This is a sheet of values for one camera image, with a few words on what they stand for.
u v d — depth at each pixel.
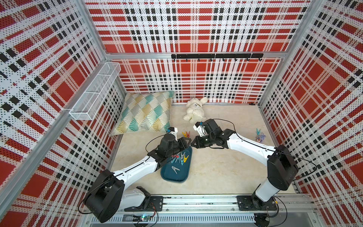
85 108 0.69
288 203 0.75
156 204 0.74
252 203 0.66
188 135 1.01
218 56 0.90
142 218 0.69
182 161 0.88
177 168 0.86
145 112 0.93
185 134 1.01
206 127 0.68
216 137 0.65
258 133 1.01
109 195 0.41
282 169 0.44
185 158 0.89
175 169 0.85
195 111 1.03
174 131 0.78
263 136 0.95
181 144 0.73
